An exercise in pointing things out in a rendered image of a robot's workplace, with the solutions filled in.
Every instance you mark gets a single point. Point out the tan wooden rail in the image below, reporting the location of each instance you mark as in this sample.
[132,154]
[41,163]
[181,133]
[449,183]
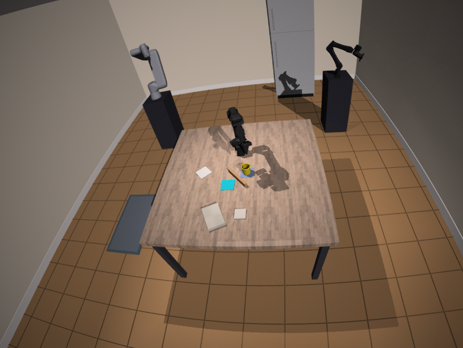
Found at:
[237,177]

